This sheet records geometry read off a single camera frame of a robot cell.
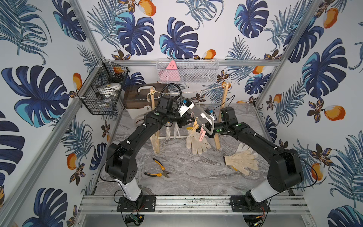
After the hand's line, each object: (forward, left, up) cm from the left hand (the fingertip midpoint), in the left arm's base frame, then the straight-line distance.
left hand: (192, 115), depth 78 cm
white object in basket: (+9, +48, +7) cm, 49 cm away
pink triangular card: (+28, +15, +8) cm, 32 cm away
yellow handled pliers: (-25, +17, -27) cm, 40 cm away
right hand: (-4, -4, -7) cm, 9 cm away
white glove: (-1, +9, -13) cm, 16 cm away
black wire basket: (+29, +59, +5) cm, 66 cm away
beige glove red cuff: (-5, +23, -21) cm, 31 cm away
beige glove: (-13, -33, -26) cm, 44 cm away
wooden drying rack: (+4, -19, -27) cm, 33 cm away
